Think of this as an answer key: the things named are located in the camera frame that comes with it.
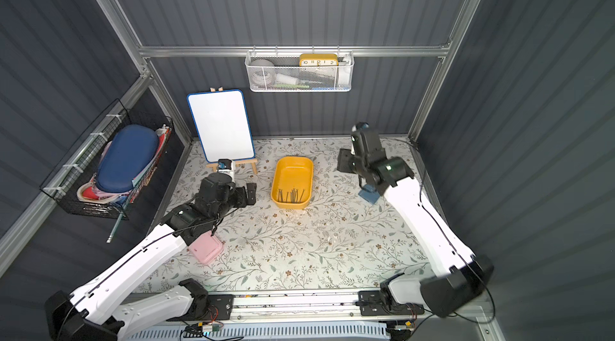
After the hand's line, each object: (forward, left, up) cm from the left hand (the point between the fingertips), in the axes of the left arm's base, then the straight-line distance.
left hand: (242, 185), depth 76 cm
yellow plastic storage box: (+16, -14, -22) cm, 30 cm away
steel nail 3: (+10, -16, -22) cm, 29 cm away
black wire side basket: (-7, +41, +11) cm, 43 cm away
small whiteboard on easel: (+28, +13, +3) cm, 31 cm away
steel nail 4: (+10, -18, -22) cm, 30 cm away
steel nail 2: (+9, -12, -23) cm, 27 cm away
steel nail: (+9, -9, -23) cm, 26 cm away
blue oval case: (+5, +32, +11) cm, 34 cm away
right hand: (+6, -35, +7) cm, 36 cm away
